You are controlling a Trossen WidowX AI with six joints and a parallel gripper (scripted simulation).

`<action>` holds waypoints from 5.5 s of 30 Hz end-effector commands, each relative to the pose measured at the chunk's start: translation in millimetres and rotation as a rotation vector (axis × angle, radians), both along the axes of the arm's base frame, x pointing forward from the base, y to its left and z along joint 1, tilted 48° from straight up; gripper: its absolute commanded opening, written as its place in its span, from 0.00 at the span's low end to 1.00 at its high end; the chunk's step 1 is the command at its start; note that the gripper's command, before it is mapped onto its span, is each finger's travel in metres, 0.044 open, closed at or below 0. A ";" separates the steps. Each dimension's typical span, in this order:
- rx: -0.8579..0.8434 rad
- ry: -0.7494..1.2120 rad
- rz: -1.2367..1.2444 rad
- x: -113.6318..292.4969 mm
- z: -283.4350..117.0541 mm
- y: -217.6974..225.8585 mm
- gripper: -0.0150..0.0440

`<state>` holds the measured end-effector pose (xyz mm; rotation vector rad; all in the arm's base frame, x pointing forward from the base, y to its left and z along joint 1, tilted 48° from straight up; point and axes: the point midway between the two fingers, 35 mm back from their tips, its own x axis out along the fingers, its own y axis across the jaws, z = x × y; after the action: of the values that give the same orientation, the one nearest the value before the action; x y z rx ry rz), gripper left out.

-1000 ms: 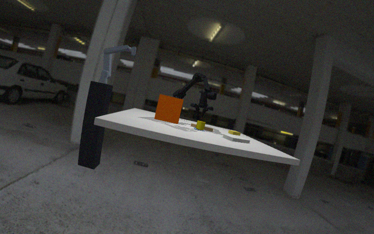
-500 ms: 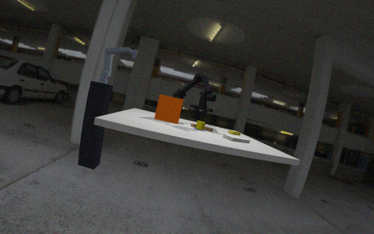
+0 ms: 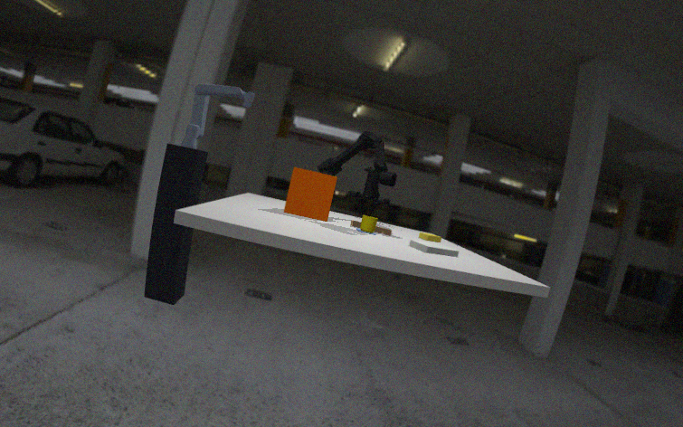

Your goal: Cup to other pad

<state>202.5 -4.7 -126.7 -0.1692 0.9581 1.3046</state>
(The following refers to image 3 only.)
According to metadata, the yellow rectangular block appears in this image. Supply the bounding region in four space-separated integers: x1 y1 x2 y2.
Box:
419 232 441 242

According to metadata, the tan flat bar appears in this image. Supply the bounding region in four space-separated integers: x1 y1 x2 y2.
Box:
350 220 392 235

